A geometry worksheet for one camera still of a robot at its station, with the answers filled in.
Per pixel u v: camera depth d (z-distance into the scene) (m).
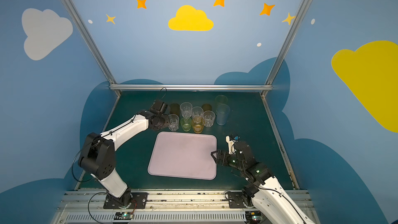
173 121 1.01
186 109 1.08
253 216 0.71
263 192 0.50
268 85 1.16
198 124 1.02
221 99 1.01
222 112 1.00
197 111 1.04
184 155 0.93
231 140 0.71
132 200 0.73
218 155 0.69
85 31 0.86
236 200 0.75
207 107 1.04
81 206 0.74
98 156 0.46
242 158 0.57
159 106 0.72
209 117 1.04
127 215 0.70
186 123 1.02
